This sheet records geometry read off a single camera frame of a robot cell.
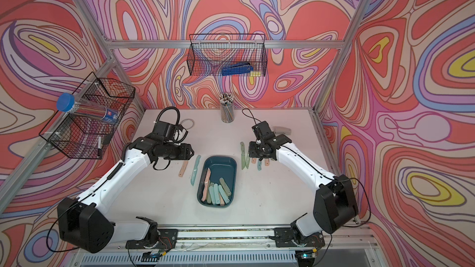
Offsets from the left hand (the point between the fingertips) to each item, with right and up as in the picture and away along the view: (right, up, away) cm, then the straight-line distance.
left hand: (191, 153), depth 81 cm
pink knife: (+29, -6, +15) cm, 33 cm away
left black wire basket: (-42, +8, -8) cm, 43 cm away
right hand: (+29, -2, +3) cm, 29 cm away
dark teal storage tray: (+14, -8, +10) cm, 19 cm away
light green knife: (+24, -4, +17) cm, 30 cm away
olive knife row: (+15, -17, +5) cm, 23 cm away
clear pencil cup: (+15, +22, +23) cm, 35 cm away
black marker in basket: (-34, +4, -10) cm, 35 cm away
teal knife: (+32, -8, +14) cm, 36 cm away
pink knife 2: (+36, -7, +15) cm, 40 cm away
